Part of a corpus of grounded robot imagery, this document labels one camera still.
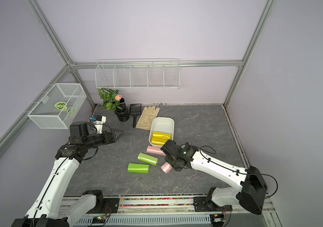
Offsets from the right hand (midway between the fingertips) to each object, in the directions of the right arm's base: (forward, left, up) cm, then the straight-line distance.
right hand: (167, 160), depth 78 cm
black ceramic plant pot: (+39, +34, -3) cm, 52 cm away
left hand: (+9, +25, +13) cm, 30 cm away
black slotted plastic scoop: (+50, +27, -13) cm, 58 cm away
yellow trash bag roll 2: (+16, +6, -7) cm, 19 cm away
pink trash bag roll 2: (-5, +1, +1) cm, 5 cm away
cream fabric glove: (+41, +16, -11) cm, 45 cm away
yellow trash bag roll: (+21, +3, -7) cm, 22 cm away
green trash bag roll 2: (-2, +17, -8) cm, 19 cm away
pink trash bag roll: (+11, +9, -8) cm, 16 cm away
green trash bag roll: (+4, +12, -8) cm, 15 cm away
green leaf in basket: (+24, +59, +20) cm, 66 cm away
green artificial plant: (+35, +37, +11) cm, 52 cm away
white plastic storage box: (+27, +4, -9) cm, 29 cm away
